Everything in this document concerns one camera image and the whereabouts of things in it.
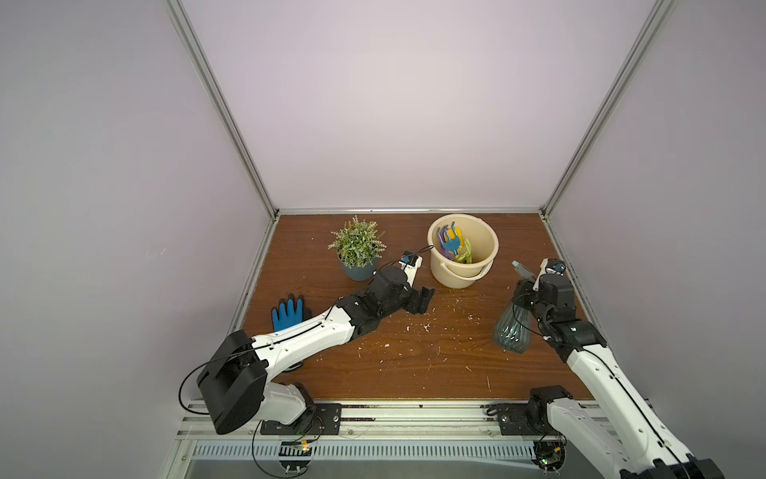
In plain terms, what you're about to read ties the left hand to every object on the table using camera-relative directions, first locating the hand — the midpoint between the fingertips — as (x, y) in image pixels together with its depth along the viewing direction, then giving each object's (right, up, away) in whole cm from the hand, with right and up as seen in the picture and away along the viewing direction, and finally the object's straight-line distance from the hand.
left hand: (429, 286), depth 78 cm
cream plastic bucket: (+14, +9, +20) cm, 26 cm away
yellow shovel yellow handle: (+12, +15, +20) cm, 28 cm away
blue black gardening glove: (-42, -12, +12) cm, 46 cm away
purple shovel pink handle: (+7, +15, +18) cm, 24 cm away
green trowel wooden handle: (+15, +8, +17) cm, 24 cm away
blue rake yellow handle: (+11, +11, +19) cm, 25 cm away
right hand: (+27, +2, +1) cm, 27 cm away
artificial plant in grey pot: (-20, +10, +11) cm, 25 cm away
